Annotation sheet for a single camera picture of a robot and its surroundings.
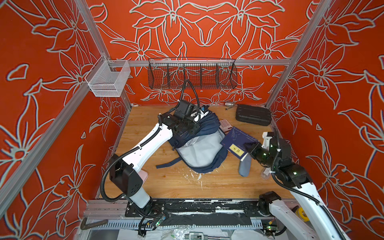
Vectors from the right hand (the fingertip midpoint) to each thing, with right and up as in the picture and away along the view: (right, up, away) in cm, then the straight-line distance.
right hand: (241, 143), depth 71 cm
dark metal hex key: (-75, -39, -2) cm, 84 cm away
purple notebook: (+1, -1, +7) cm, 7 cm away
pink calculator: (0, +7, +33) cm, 34 cm away
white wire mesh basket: (-78, +34, +19) cm, 88 cm away
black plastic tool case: (+21, +15, +35) cm, 44 cm away
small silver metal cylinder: (+6, +24, +46) cm, 52 cm away
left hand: (-21, +11, +7) cm, 24 cm away
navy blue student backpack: (-18, -7, +22) cm, 29 cm away
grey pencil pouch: (+7, -16, +15) cm, 23 cm away
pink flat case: (-51, -20, +11) cm, 56 cm away
